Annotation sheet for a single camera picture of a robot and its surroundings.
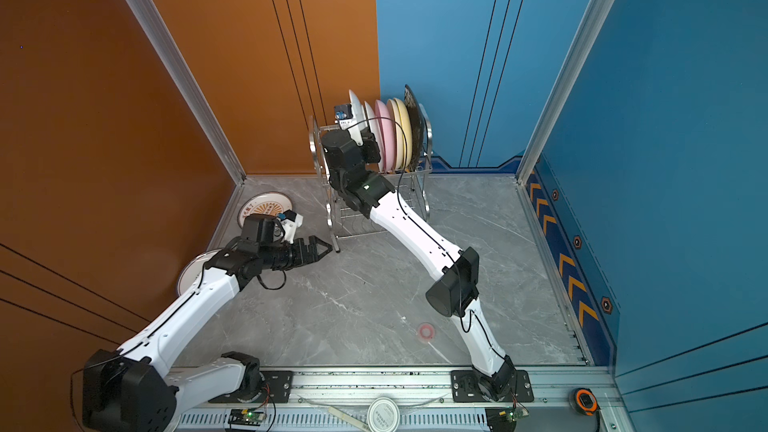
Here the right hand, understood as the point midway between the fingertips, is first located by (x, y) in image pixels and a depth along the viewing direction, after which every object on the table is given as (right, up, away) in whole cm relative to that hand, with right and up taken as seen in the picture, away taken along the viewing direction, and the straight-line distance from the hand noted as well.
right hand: (366, 129), depth 74 cm
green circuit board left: (-29, -70, -3) cm, 76 cm away
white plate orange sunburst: (-42, -19, +37) cm, 59 cm away
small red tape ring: (+16, -54, +8) cm, 57 cm away
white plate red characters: (-56, -42, +18) cm, 72 cm away
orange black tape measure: (+51, -64, -6) cm, 82 cm away
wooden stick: (-2, -70, -5) cm, 70 cm away
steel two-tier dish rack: (-10, -25, +28) cm, 39 cm away
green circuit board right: (+33, -70, -4) cm, 78 cm away
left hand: (-12, -31, +6) cm, 34 cm away
